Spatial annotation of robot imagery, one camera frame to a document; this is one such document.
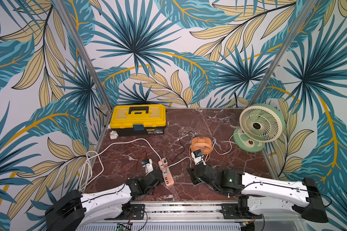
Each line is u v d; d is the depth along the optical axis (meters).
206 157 0.90
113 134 1.00
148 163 0.75
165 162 0.83
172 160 0.82
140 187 0.62
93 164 0.90
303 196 0.42
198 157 0.63
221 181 0.52
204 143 0.84
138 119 0.92
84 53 0.84
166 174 0.83
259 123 0.81
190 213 0.75
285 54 0.85
